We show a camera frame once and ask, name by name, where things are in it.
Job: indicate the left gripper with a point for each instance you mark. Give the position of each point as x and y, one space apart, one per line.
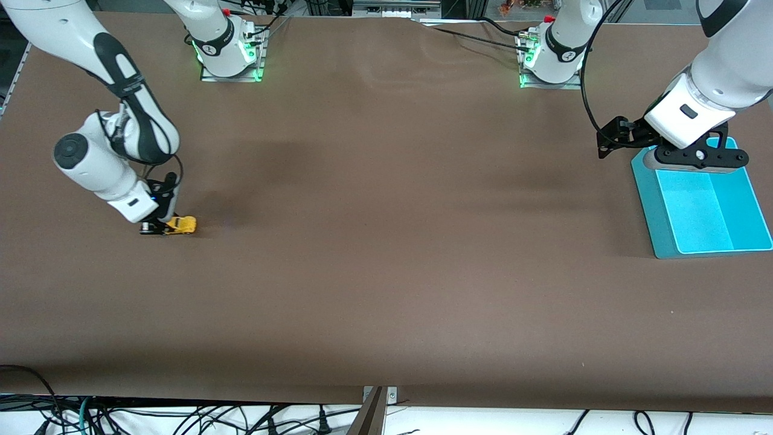
625 134

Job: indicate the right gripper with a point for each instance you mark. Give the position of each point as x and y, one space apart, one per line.
163 209

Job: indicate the yellow beetle toy car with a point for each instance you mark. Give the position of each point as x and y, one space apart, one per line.
183 225

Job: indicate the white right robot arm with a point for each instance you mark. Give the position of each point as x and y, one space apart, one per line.
72 30

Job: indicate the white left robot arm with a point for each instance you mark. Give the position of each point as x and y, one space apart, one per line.
743 66

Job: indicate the teal plastic bin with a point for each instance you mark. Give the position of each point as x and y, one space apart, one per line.
706 205

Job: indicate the black camera bracket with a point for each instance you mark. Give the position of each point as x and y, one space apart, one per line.
619 136

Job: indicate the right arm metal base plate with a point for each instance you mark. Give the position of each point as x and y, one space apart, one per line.
256 57

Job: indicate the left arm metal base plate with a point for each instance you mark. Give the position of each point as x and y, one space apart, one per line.
526 75

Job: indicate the metal table bracket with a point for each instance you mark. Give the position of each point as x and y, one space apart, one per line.
377 411

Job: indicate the aluminium frame rail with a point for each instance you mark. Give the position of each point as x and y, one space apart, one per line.
398 7

